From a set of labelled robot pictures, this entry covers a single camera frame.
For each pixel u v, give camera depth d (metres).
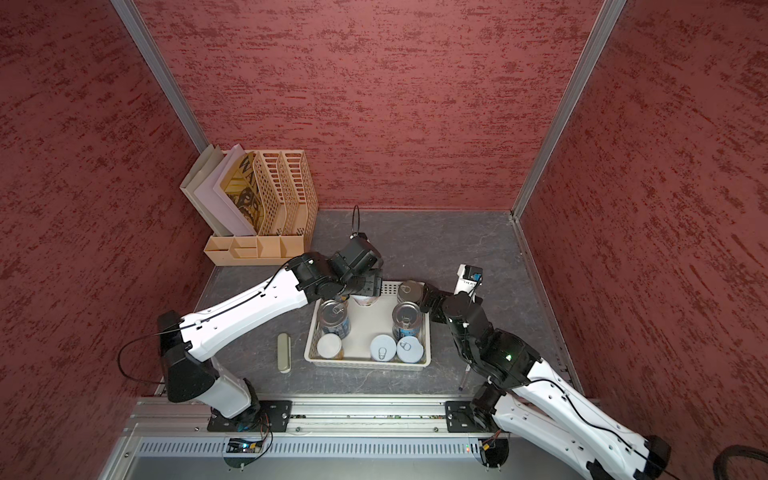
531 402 0.47
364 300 0.73
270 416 0.74
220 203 0.90
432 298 0.64
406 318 0.79
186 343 0.41
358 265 0.56
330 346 0.79
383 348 0.79
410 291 0.85
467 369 0.81
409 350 0.79
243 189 1.00
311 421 0.74
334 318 0.81
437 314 0.62
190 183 0.87
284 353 0.82
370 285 0.66
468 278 0.59
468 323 0.48
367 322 0.91
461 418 0.74
